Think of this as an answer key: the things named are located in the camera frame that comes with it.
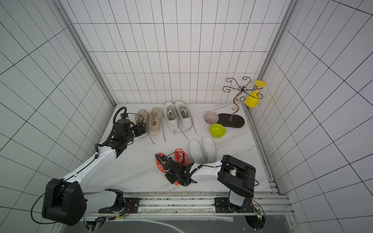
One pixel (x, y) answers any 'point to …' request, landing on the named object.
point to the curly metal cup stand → (240, 96)
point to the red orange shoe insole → (181, 157)
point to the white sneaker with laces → (184, 115)
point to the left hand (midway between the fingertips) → (140, 128)
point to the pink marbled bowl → (211, 117)
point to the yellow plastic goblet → (252, 100)
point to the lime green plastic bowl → (217, 130)
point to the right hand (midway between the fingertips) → (168, 167)
